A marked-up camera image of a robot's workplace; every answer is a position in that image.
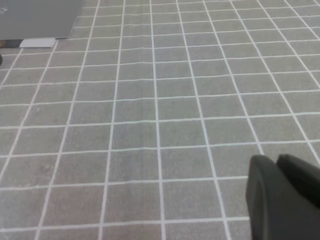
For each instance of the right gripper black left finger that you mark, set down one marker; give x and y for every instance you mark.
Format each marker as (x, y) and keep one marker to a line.
(276, 210)

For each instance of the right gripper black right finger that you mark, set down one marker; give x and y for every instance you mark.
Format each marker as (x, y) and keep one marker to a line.
(303, 176)

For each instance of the grey checked tablecloth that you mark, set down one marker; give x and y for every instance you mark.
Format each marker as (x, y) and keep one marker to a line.
(141, 125)

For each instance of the white flat card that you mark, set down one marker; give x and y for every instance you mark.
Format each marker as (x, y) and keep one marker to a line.
(37, 43)

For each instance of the grey box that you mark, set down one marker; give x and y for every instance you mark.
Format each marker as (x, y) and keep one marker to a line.
(34, 19)

